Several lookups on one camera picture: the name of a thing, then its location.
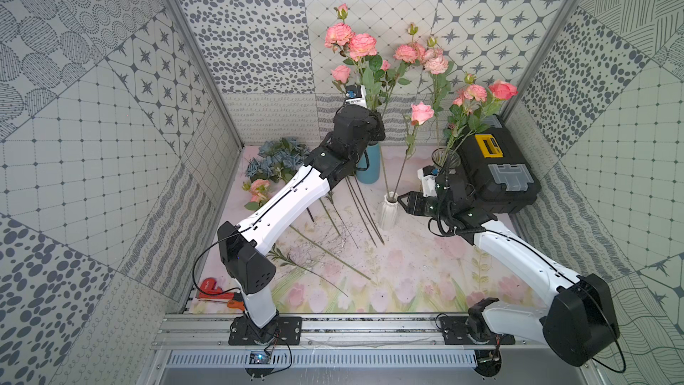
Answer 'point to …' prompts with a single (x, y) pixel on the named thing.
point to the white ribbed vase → (388, 212)
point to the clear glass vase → (445, 158)
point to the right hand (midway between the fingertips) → (404, 201)
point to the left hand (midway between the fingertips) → (390, 112)
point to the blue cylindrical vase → (371, 175)
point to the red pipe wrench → (207, 290)
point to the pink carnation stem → (289, 260)
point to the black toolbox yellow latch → (498, 169)
